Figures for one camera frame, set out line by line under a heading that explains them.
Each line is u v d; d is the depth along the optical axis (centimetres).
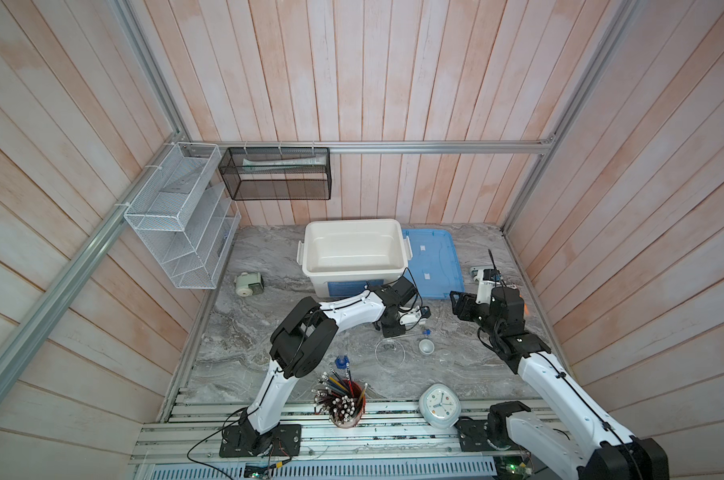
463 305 73
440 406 76
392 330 84
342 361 86
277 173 106
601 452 40
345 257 108
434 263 111
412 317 83
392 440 75
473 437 73
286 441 73
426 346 88
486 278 72
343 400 63
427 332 93
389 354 88
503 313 61
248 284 98
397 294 75
